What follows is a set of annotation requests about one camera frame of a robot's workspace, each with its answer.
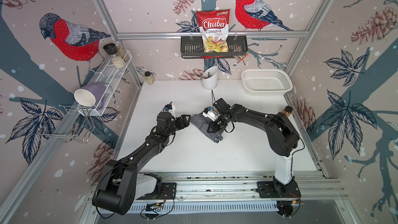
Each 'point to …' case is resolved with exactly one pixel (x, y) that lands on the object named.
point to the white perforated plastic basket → (266, 82)
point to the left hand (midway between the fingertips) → (190, 115)
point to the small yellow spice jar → (149, 77)
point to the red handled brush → (237, 64)
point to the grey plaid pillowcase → (202, 122)
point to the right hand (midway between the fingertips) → (207, 131)
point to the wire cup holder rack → (72, 122)
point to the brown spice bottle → (287, 110)
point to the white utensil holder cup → (210, 78)
